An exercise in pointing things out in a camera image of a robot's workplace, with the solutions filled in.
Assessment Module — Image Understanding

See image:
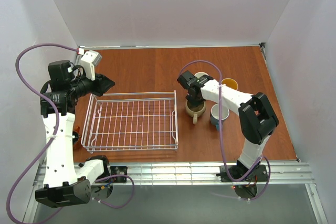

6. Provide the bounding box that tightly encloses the beige round mug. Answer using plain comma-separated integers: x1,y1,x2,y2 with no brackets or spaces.
185,101,206,125

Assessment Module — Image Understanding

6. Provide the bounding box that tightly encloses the pink faceted mug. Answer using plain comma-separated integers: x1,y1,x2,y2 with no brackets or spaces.
194,72,208,78

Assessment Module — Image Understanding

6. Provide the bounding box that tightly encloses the blue square mug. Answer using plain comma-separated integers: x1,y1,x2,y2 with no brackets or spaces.
210,104,229,131

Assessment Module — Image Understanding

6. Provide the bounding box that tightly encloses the tall blue patterned mug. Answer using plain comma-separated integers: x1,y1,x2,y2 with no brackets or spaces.
221,78,238,90

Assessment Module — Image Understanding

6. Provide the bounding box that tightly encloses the brown glazed mug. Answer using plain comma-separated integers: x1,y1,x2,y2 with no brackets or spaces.
72,126,80,150

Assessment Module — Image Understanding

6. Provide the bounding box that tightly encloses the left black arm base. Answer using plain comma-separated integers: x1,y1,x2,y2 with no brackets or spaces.
96,166,128,184

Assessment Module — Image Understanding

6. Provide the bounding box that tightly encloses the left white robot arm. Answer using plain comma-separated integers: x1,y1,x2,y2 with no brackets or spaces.
35,60,115,208

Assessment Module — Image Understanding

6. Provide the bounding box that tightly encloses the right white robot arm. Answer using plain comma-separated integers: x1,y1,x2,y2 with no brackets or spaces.
177,71,279,179

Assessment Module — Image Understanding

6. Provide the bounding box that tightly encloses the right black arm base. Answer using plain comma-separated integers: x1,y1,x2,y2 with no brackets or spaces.
216,165,268,182

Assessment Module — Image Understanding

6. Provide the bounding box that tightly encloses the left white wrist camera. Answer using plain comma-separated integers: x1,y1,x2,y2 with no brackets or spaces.
78,48,102,81

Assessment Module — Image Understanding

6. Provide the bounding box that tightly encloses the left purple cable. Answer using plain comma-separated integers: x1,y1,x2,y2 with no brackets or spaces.
6,43,135,223

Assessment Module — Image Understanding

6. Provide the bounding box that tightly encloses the purple cable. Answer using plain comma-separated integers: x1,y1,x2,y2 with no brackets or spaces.
179,60,271,200
6,43,135,223

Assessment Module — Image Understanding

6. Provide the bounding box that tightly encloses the white wire dish rack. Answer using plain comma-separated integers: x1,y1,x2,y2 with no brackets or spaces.
81,91,179,153

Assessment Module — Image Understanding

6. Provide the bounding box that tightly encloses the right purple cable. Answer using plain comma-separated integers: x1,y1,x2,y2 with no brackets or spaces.
179,60,271,200

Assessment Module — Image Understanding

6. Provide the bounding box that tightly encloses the aluminium front rail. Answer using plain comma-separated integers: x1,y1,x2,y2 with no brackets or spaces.
112,161,315,186

